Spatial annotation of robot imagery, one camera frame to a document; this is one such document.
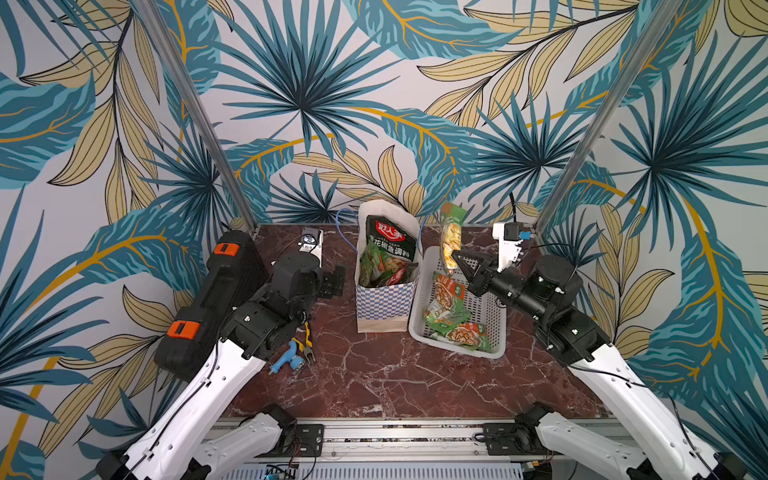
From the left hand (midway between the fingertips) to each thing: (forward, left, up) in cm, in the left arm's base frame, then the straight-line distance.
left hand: (319, 266), depth 68 cm
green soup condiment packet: (-4, -40, -27) cm, 48 cm away
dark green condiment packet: (+21, -17, -13) cm, 30 cm away
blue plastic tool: (-10, +11, -29) cm, 33 cm away
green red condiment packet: (+16, -13, -22) cm, 30 cm away
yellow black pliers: (-7, +8, -31) cm, 33 cm away
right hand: (-1, -29, +7) cm, 30 cm away
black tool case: (+3, +21, -5) cm, 22 cm away
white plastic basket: (+6, -47, -31) cm, 56 cm away
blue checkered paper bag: (-2, -15, -16) cm, 22 cm away
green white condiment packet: (+6, -35, -30) cm, 47 cm away
